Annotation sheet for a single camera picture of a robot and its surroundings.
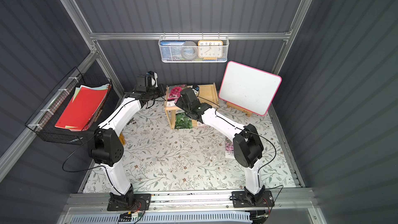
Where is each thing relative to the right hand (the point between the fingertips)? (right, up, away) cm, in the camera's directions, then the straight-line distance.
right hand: (181, 97), depth 86 cm
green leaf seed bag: (-1, -15, +16) cm, 22 cm away
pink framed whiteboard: (+41, +6, +6) cm, 41 cm away
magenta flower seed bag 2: (+10, -17, +13) cm, 24 cm away
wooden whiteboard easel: (+31, -4, +22) cm, 38 cm away
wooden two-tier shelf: (+15, +3, +6) cm, 16 cm away
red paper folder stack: (-44, -6, -15) cm, 47 cm away
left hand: (-11, +6, +4) cm, 13 cm away
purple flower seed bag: (+28, -30, +5) cm, 41 cm away
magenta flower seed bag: (-5, +3, +6) cm, 8 cm away
